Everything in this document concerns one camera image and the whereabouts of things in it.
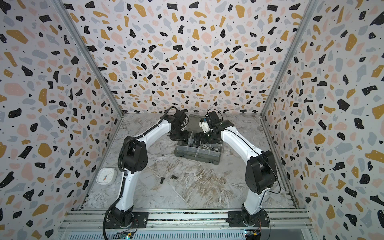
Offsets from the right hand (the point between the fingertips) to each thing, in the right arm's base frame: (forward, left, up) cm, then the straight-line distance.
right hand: (198, 138), depth 85 cm
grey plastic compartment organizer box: (-1, -7, -16) cm, 17 cm away
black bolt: (-16, +14, -16) cm, 27 cm away
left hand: (+7, +8, -9) cm, 14 cm away
